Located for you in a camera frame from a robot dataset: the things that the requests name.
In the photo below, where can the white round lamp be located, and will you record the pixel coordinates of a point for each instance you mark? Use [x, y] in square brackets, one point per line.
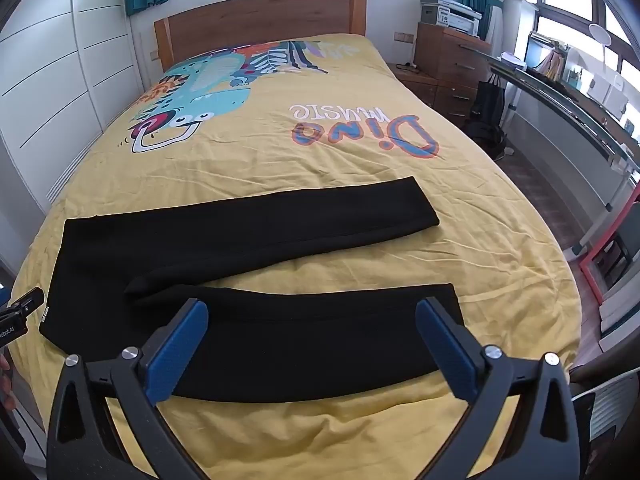
[600, 35]

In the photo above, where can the white printer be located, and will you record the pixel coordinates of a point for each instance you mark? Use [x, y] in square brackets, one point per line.
[452, 15]

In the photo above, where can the wooden headboard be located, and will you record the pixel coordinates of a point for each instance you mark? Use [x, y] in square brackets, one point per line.
[260, 20]

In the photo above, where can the yellow printed bed cover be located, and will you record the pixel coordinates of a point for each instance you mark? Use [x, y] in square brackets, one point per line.
[350, 160]

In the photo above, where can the black bag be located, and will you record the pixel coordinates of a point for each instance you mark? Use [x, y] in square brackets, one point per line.
[487, 110]

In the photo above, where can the black pants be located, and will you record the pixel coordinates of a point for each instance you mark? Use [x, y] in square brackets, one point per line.
[300, 350]

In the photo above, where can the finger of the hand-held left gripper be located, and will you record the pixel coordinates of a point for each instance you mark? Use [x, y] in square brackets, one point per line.
[25, 302]

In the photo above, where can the glass-top desk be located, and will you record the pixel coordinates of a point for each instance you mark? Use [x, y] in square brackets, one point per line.
[560, 95]

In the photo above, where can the wooden nightstand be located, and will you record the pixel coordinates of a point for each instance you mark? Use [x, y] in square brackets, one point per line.
[417, 82]

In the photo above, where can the wooden dresser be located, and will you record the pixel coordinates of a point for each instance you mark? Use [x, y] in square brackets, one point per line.
[450, 60]

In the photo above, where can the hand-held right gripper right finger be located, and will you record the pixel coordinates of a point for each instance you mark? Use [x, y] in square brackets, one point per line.
[450, 355]

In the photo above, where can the person's left hand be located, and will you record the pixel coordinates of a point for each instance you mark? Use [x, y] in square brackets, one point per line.
[3, 380]

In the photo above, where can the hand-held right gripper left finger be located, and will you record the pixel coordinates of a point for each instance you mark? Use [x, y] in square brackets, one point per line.
[175, 355]

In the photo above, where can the white wardrobe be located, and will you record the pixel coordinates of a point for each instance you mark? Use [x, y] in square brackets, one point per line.
[60, 60]

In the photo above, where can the wall switch plate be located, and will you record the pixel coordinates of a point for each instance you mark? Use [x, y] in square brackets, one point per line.
[404, 36]

